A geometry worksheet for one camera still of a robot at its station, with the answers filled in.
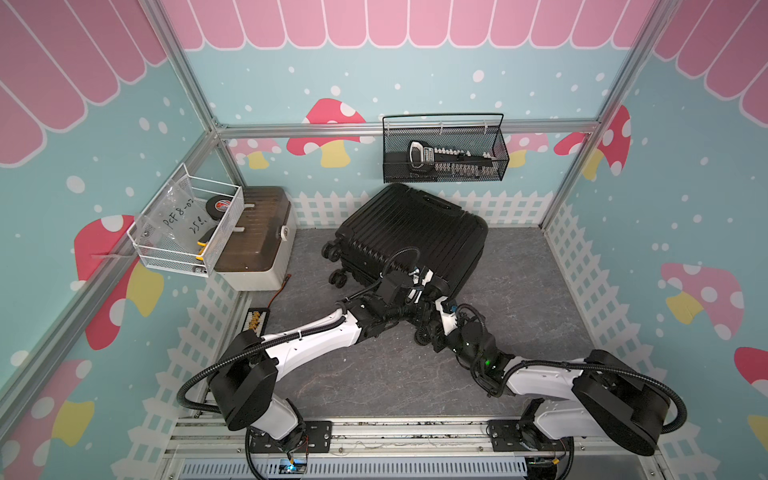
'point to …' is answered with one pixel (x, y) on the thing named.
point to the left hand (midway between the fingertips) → (434, 310)
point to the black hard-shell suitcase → (446, 238)
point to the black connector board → (255, 320)
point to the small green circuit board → (287, 467)
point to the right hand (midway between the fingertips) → (425, 316)
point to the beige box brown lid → (256, 251)
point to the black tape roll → (217, 206)
